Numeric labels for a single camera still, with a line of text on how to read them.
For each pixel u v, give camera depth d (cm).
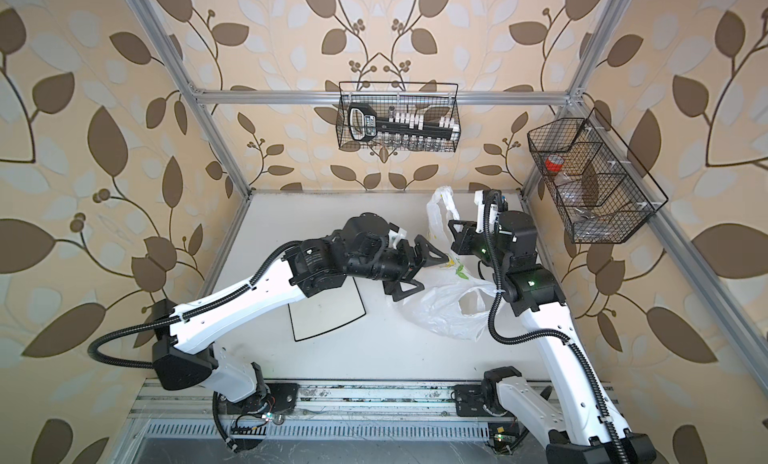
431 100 91
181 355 41
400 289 60
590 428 37
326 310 88
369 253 48
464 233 59
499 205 59
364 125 85
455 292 68
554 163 88
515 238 47
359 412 74
